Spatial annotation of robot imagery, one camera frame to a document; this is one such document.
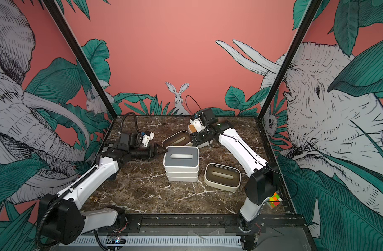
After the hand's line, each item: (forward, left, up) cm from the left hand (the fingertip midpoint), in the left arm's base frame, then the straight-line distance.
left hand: (165, 150), depth 78 cm
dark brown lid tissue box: (-9, -30, -16) cm, 35 cm away
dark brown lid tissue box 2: (+18, -8, -15) cm, 25 cm away
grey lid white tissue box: (-8, -8, -17) cm, 20 cm away
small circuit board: (-35, +23, -20) cm, 46 cm away
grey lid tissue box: (-4, -8, -3) cm, 9 cm away
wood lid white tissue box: (+26, -14, -16) cm, 33 cm away
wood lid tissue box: (-8, -8, -11) cm, 16 cm away
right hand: (+7, -15, +2) cm, 17 cm away
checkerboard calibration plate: (+15, +40, -17) cm, 46 cm away
